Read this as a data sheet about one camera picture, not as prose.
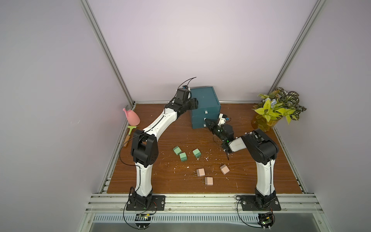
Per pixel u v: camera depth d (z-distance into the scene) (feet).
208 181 2.55
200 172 2.67
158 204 2.39
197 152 2.94
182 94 2.30
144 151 1.70
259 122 3.31
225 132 2.54
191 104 2.67
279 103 2.82
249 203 2.38
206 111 2.94
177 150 2.96
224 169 2.73
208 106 2.95
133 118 3.36
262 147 1.84
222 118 2.95
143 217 2.34
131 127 3.39
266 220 2.28
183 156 2.87
